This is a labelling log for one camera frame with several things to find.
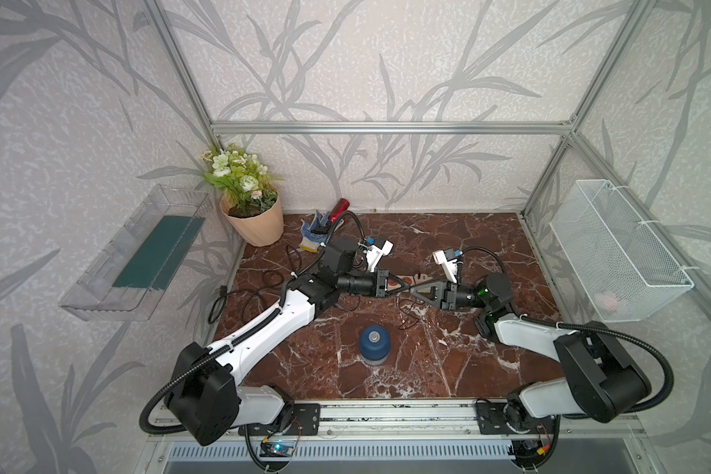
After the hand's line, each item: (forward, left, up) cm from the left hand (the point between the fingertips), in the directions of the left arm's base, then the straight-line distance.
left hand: (406, 290), depth 69 cm
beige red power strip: (+3, -1, 0) cm, 3 cm away
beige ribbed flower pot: (+31, +46, -14) cm, 57 cm away
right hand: (0, -2, -2) cm, 3 cm away
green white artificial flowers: (+38, +49, +3) cm, 62 cm away
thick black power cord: (+15, +57, -28) cm, 65 cm away
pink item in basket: (-1, -50, -4) cm, 51 cm away
